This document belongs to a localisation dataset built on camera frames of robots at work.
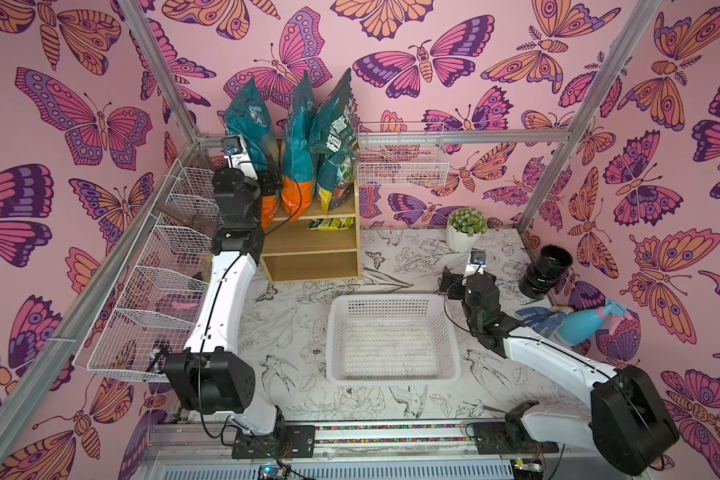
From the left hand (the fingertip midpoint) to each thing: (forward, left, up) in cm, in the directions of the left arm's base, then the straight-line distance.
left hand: (260, 154), depth 70 cm
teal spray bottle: (-22, -87, -43) cm, 100 cm away
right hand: (-12, -50, -29) cm, 59 cm away
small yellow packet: (+5, -13, -28) cm, 32 cm away
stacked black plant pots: (-8, -79, -37) cm, 88 cm away
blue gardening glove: (-19, -79, -45) cm, 93 cm away
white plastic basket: (-24, -31, -48) cm, 62 cm away
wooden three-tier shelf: (0, -9, -33) cm, 34 cm away
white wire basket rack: (-25, +28, -28) cm, 47 cm away
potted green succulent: (+9, -58, -34) cm, 68 cm away
